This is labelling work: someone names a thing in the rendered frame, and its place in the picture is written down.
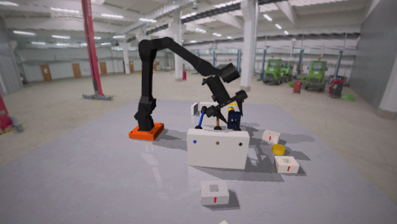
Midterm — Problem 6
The yellow short cylinder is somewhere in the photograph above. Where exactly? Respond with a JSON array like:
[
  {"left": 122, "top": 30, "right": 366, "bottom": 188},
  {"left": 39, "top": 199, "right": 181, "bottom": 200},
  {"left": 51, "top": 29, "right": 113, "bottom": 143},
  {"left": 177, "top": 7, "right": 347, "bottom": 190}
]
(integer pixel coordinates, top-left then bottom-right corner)
[{"left": 272, "top": 144, "right": 285, "bottom": 155}]

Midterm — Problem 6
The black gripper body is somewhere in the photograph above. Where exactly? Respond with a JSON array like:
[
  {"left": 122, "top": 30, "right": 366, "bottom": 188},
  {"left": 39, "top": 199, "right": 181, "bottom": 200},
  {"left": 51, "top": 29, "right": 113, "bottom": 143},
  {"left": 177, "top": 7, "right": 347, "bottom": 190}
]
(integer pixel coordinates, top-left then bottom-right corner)
[{"left": 206, "top": 86, "right": 248, "bottom": 118}]

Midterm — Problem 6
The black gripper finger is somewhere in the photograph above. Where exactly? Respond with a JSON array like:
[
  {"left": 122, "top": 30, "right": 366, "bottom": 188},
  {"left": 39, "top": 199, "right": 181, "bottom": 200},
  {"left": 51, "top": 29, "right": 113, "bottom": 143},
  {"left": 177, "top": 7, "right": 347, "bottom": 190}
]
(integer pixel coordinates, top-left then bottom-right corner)
[
  {"left": 213, "top": 109, "right": 228, "bottom": 124},
  {"left": 236, "top": 100, "right": 244, "bottom": 116}
]

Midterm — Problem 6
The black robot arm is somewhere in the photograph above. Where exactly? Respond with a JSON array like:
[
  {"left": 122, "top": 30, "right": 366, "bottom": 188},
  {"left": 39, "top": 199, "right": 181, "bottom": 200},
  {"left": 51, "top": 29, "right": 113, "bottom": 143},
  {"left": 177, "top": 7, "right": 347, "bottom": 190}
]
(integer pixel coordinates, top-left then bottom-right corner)
[{"left": 134, "top": 37, "right": 240, "bottom": 131}]

